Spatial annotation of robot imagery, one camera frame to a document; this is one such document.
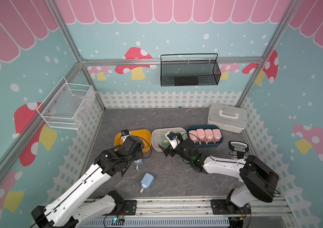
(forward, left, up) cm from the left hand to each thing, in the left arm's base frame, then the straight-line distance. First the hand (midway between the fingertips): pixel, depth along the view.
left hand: (137, 152), depth 73 cm
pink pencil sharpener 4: (+20, -49, -12) cm, 55 cm away
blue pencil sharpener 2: (-11, -5, -14) cm, 18 cm away
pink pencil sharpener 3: (+19, -44, -12) cm, 50 cm away
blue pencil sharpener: (+1, +2, -15) cm, 15 cm away
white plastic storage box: (+22, -8, -19) cm, 30 cm away
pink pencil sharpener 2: (+20, -39, -12) cm, 45 cm away
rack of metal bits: (+13, -64, -18) cm, 68 cm away
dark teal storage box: (+30, -44, -17) cm, 56 cm away
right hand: (+10, -15, -3) cm, 18 cm away
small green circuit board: (-28, +10, -22) cm, 37 cm away
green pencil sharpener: (+18, -27, -13) cm, 35 cm away
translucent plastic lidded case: (+32, -59, -8) cm, 67 cm away
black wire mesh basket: (+53, -30, +15) cm, 63 cm away
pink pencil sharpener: (+19, -34, -15) cm, 41 cm away
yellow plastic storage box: (+24, +1, -19) cm, 30 cm away
